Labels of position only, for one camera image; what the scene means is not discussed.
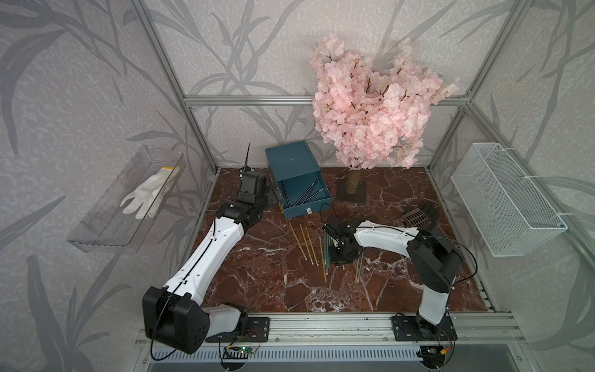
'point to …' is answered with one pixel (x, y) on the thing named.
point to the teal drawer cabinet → (292, 160)
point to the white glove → (149, 195)
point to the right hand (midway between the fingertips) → (334, 262)
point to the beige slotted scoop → (416, 218)
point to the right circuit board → (432, 354)
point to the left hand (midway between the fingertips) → (270, 192)
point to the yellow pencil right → (357, 269)
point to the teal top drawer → (292, 189)
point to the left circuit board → (241, 353)
